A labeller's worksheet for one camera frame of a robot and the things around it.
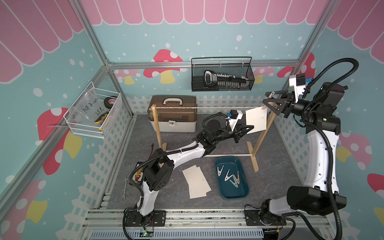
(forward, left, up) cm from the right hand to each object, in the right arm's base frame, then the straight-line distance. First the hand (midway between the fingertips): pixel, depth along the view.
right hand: (264, 99), depth 59 cm
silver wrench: (-24, +68, -47) cm, 86 cm away
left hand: (-3, +1, -15) cm, 15 cm away
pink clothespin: (-15, +4, -46) cm, 49 cm away
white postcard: (-22, +30, -48) cm, 61 cm away
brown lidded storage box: (+33, +43, -39) cm, 67 cm away
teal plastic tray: (-14, +7, -47) cm, 50 cm away
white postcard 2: (-11, +35, -47) cm, 60 cm away
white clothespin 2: (-10, +15, -47) cm, 50 cm away
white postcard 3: (-16, +26, -48) cm, 57 cm away
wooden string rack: (0, -8, -39) cm, 40 cm away
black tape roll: (+16, +75, -13) cm, 77 cm away
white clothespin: (-13, +10, -47) cm, 50 cm away
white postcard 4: (-14, +25, -48) cm, 55 cm away
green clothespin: (-17, +6, -47) cm, 50 cm away
